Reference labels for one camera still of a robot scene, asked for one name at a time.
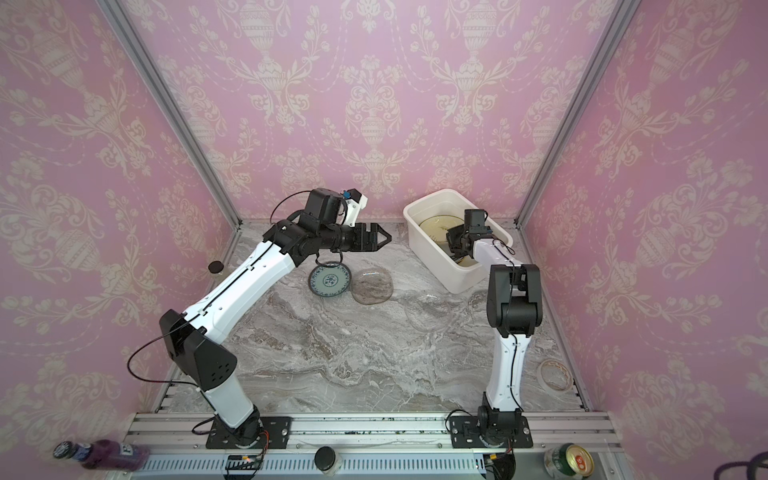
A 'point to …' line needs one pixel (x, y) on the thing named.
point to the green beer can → (568, 461)
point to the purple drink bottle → (105, 454)
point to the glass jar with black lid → (216, 267)
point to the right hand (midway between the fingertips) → (448, 232)
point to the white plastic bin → (433, 252)
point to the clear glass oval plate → (371, 286)
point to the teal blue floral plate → (330, 281)
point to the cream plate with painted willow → (437, 226)
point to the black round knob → (324, 458)
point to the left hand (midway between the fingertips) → (381, 240)
